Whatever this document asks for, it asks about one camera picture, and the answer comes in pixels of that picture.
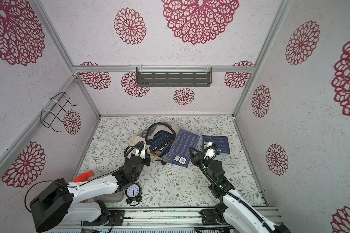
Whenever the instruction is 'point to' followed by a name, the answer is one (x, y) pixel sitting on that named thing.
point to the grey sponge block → (112, 197)
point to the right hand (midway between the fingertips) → (188, 148)
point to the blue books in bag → (161, 142)
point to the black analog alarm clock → (133, 193)
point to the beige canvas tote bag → (140, 137)
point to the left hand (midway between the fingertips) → (146, 148)
